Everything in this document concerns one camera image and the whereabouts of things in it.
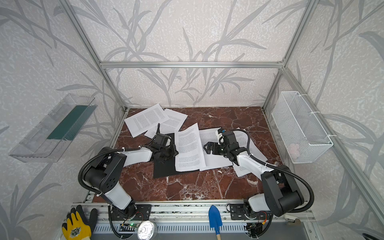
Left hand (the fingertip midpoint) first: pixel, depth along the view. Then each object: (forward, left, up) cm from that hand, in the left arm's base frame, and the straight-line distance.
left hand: (181, 147), depth 94 cm
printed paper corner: (+26, +30, -4) cm, 40 cm away
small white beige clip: (-38, -56, +1) cm, 68 cm away
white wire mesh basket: (-13, -55, +31) cm, 65 cm away
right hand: (0, -18, +6) cm, 19 cm away
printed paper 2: (+21, +8, -3) cm, 22 cm away
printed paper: (-2, -5, -3) cm, 6 cm away
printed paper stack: (-9, -20, 0) cm, 22 cm away
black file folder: (-14, +6, 0) cm, 15 cm away
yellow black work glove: (-42, +44, 0) cm, 60 cm away
